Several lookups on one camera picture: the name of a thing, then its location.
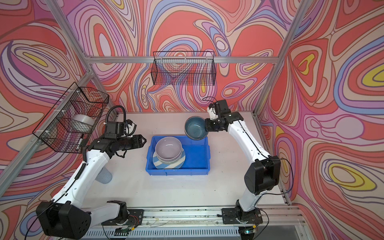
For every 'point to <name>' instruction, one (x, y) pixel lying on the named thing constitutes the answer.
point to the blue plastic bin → (197, 161)
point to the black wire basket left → (67, 126)
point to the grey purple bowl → (168, 149)
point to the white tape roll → (82, 123)
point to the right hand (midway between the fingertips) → (205, 130)
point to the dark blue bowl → (195, 128)
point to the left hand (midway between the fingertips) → (143, 139)
